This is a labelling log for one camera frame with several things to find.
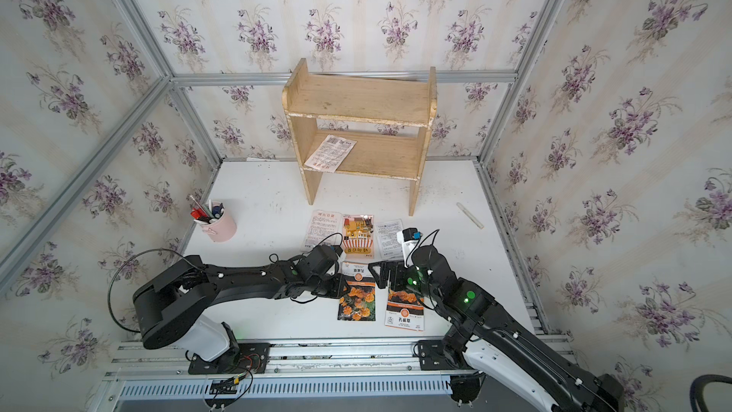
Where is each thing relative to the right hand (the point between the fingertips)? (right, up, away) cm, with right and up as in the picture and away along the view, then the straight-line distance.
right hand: (384, 267), depth 73 cm
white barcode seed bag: (-21, +7, +28) cm, 35 cm away
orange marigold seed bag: (+6, -15, +9) cm, 19 cm away
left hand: (-9, -11, +10) cm, 17 cm away
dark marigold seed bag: (-6, -13, +9) cm, 17 cm away
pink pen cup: (-53, +10, +15) cm, 56 cm away
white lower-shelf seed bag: (-17, +32, +20) cm, 41 cm away
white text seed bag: (+3, +1, +23) cm, 23 cm away
